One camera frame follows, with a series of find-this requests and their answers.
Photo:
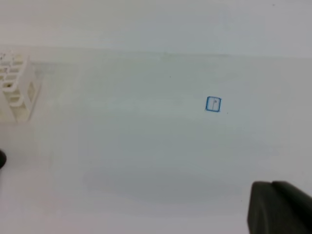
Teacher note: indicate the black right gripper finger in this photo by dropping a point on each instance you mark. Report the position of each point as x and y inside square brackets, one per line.
[278, 207]

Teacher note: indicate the blue square marking sticker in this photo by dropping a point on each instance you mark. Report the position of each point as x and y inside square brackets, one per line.
[213, 104]

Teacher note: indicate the white plastic test tube rack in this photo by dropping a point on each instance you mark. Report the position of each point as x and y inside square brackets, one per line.
[19, 87]

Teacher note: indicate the black stand pole with knob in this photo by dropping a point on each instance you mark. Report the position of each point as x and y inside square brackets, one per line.
[3, 158]

